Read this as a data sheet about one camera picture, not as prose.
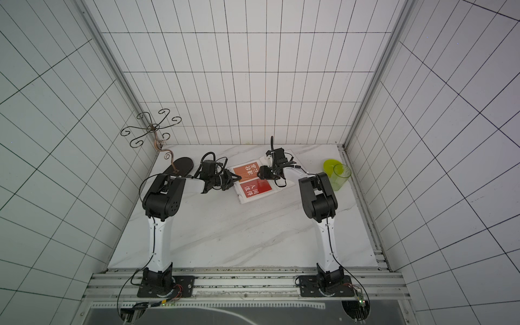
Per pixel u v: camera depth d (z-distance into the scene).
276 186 0.92
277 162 0.85
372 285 0.76
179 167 1.09
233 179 0.98
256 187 1.03
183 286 0.73
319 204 0.59
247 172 1.06
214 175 0.90
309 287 0.73
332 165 1.07
